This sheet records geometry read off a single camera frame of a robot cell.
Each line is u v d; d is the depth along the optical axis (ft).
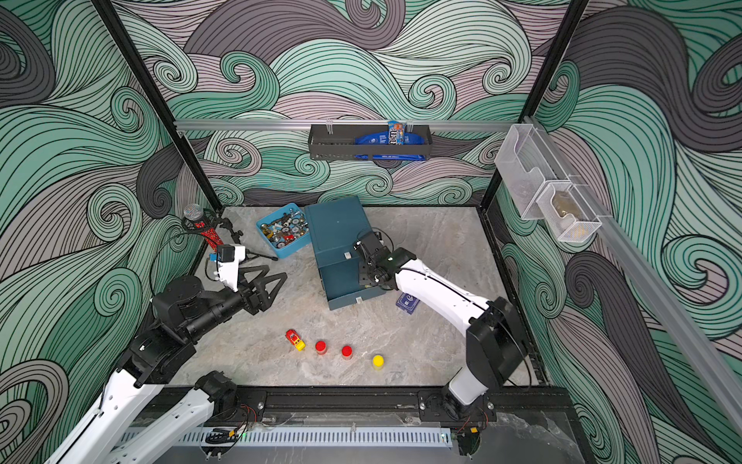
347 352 2.66
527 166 2.54
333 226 2.82
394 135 2.94
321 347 2.67
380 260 2.01
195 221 2.73
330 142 3.44
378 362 2.60
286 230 3.68
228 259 1.77
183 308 1.48
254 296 1.81
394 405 2.44
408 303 2.97
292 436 2.29
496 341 1.38
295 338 2.73
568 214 2.08
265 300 1.84
